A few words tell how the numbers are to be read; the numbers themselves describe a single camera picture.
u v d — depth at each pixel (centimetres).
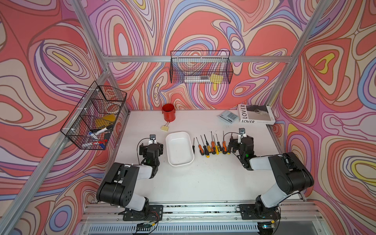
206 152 94
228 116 114
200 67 96
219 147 96
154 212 73
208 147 97
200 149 96
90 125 74
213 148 94
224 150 95
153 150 71
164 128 106
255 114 112
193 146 98
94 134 73
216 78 91
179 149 96
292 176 47
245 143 73
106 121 70
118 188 44
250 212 73
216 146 98
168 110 108
